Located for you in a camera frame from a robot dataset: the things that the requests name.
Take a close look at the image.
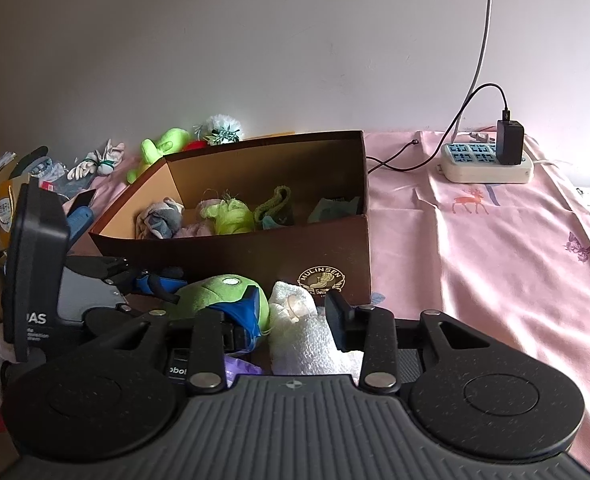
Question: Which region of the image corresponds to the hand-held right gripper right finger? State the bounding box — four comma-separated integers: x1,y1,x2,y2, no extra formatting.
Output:
324,290,493,395

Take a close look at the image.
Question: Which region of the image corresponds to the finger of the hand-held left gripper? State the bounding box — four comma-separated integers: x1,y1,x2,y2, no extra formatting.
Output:
66,255,131,283
125,266,188,307

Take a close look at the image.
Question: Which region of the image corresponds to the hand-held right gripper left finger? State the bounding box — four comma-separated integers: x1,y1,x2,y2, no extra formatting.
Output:
88,285,272,395

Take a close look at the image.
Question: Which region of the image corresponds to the green round plush toy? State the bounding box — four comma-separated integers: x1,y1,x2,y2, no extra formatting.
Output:
167,274,271,341

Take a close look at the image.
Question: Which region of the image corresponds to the white towel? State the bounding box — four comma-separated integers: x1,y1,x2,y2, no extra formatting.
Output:
266,280,366,377

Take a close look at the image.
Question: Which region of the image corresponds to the brown cardboard box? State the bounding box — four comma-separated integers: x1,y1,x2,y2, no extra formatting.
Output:
89,130,373,311

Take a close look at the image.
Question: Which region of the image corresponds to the grey sock bundle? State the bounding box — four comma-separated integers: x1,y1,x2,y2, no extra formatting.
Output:
136,197,185,241

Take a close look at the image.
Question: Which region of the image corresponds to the pink plush toy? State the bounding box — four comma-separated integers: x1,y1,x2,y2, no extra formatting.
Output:
175,199,221,238

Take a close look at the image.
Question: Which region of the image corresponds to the yellow-green fuzzy cloth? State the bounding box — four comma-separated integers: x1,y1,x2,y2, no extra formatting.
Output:
200,197,256,235

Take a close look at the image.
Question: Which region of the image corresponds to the green knitted sock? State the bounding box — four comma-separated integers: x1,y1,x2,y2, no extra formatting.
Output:
253,186,296,231

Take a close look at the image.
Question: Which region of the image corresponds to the light teal cloth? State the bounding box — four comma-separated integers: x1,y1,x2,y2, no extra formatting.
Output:
307,196,363,224

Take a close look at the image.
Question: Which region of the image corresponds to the blue oblong case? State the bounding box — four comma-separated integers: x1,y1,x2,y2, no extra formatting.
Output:
65,207,95,251

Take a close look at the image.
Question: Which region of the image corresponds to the purple plastic packet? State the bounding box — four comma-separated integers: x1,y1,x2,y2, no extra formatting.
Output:
223,355,265,388

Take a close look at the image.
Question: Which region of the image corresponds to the black phone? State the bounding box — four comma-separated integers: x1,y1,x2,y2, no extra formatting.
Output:
69,188,97,211

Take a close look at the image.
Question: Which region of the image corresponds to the dark flat object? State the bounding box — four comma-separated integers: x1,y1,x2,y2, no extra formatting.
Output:
15,146,50,176

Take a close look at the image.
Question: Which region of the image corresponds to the white sock bundle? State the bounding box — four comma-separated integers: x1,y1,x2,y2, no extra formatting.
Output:
66,139,126,182

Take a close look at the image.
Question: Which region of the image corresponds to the lime green plush toy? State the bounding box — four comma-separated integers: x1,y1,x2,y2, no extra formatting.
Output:
126,127,192,184

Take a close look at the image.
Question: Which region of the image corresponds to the white fluffy plush toy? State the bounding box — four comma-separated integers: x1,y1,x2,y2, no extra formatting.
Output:
193,114,244,147

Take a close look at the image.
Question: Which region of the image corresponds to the white power strip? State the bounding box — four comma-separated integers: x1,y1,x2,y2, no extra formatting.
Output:
436,141,534,183

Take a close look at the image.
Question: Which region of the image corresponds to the black charger with cable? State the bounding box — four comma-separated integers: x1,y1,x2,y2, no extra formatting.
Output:
365,83,510,172

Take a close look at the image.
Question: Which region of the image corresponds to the white cable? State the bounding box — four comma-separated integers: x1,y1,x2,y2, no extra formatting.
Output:
452,0,496,143

